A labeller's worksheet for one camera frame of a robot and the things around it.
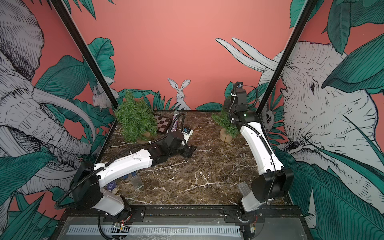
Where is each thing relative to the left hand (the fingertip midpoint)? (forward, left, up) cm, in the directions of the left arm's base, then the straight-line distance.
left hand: (193, 143), depth 80 cm
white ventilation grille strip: (-37, +4, -19) cm, 42 cm away
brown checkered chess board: (+29, +22, -17) cm, 40 cm away
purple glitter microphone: (+26, +13, -17) cm, 33 cm away
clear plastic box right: (-20, -28, -17) cm, 38 cm away
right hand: (+17, -20, +18) cm, 32 cm away
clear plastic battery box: (-13, +33, -18) cm, 40 cm away
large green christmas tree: (+13, +32, +6) cm, 35 cm away
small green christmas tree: (+15, -19, +2) cm, 24 cm away
